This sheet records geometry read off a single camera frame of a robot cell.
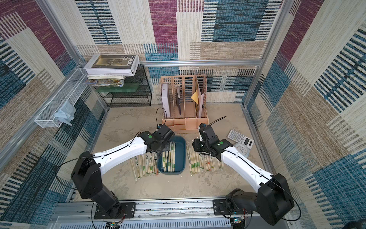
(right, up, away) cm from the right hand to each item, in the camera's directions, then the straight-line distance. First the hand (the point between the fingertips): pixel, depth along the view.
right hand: (194, 142), depth 83 cm
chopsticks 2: (-28, -13, +6) cm, 32 cm away
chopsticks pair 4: (+16, -15, +6) cm, 22 cm away
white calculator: (+31, +1, +16) cm, 35 cm away
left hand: (-17, -2, +2) cm, 17 cm away
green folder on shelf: (-45, +34, +14) cm, 58 cm away
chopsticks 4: (-33, -16, +4) cm, 37 cm away
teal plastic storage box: (-9, -11, +8) cm, 16 cm away
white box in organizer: (-19, +27, +15) cm, 37 cm away
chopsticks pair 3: (+5, -10, +8) cm, 14 cm away
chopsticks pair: (-2, -14, +6) cm, 15 cm away
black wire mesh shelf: (-41, +31, +37) cm, 63 cm away
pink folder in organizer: (+4, +24, +6) cm, 25 cm away
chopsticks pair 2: (+1, -12, +6) cm, 14 cm away
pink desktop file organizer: (-6, +26, +22) cm, 34 cm away
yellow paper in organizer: (0, +27, +6) cm, 28 cm away
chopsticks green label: (+11, -15, +4) cm, 19 cm away
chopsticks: (-26, -13, +6) cm, 30 cm away
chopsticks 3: (-31, -15, +5) cm, 35 cm away
